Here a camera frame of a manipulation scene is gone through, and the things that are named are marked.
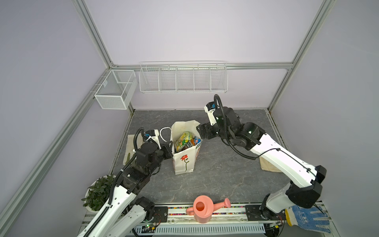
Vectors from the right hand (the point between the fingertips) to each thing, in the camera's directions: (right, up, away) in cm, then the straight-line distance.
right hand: (203, 126), depth 69 cm
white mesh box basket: (-59, +25, +34) cm, 73 cm away
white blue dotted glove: (+55, -46, +4) cm, 72 cm away
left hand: (-14, -9, +2) cm, 17 cm away
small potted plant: (-47, -29, -4) cm, 55 cm away
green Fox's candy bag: (-9, -6, +11) cm, 15 cm away
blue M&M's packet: (-3, -8, +10) cm, 13 cm away
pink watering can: (0, -37, -2) cm, 37 cm away
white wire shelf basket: (-10, +33, +29) cm, 45 cm away
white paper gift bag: (-10, -18, +7) cm, 21 cm away
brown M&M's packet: (-8, -11, +14) cm, 19 cm away
